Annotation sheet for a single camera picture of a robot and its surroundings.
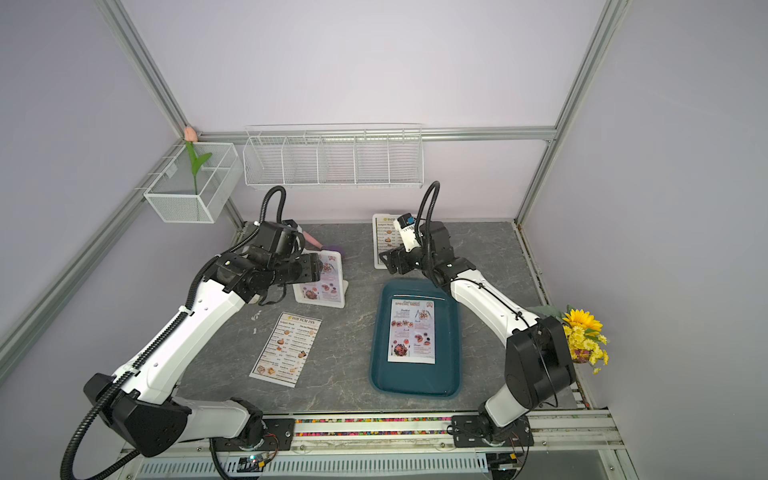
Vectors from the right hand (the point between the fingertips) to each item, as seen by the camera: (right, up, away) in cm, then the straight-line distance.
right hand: (391, 248), depth 84 cm
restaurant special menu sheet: (-20, -12, +7) cm, 24 cm away
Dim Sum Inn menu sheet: (-31, -31, +3) cm, 44 cm away
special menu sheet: (+6, -26, +7) cm, 27 cm away
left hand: (-20, -5, -9) cm, 23 cm away
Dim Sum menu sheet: (-2, +4, +15) cm, 15 cm away
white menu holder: (-5, -6, +21) cm, 23 cm away
